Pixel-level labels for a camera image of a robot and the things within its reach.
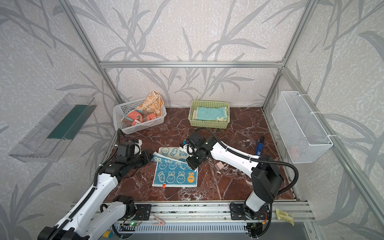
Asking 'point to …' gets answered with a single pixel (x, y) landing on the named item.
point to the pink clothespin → (161, 223)
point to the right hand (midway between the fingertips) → (190, 159)
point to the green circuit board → (130, 224)
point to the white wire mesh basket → (302, 135)
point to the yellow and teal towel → (210, 113)
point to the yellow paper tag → (283, 215)
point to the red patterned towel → (136, 116)
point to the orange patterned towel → (153, 103)
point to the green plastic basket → (214, 124)
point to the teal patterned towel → (172, 169)
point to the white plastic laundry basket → (121, 110)
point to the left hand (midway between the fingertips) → (155, 150)
